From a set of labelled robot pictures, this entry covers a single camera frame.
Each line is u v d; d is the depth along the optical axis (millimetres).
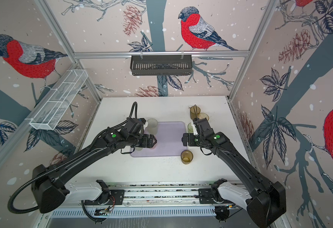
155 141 743
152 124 943
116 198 732
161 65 1057
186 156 866
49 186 380
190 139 687
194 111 1037
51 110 734
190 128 937
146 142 661
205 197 727
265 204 365
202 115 1014
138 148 665
